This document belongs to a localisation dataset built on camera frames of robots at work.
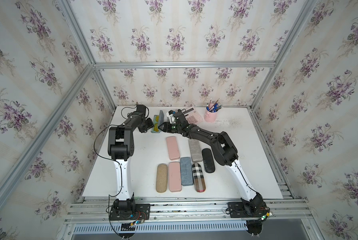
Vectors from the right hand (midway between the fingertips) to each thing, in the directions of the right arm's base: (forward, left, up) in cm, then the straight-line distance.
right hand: (162, 127), depth 98 cm
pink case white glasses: (-12, -8, -7) cm, 16 cm away
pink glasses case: (-31, -10, -6) cm, 33 cm away
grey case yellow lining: (+8, +1, -2) cm, 9 cm away
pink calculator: (+16, -21, -6) cm, 28 cm away
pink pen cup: (+11, -34, -1) cm, 36 cm away
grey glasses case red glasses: (-14, -22, -5) cm, 27 cm away
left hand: (+5, +10, -7) cm, 13 cm away
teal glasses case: (-29, -16, -4) cm, 33 cm away
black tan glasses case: (-23, -29, -2) cm, 37 cm away
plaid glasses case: (-31, -23, -4) cm, 39 cm away
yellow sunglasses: (+1, +4, +1) cm, 4 cm away
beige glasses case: (-32, -2, -5) cm, 32 cm away
